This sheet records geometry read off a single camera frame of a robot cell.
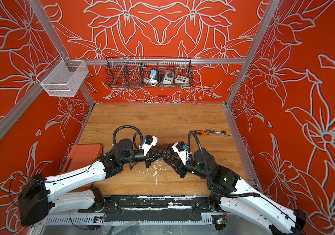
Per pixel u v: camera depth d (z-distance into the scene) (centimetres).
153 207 73
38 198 39
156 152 63
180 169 56
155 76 86
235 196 47
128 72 99
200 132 98
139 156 61
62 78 90
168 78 91
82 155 86
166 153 64
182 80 94
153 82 85
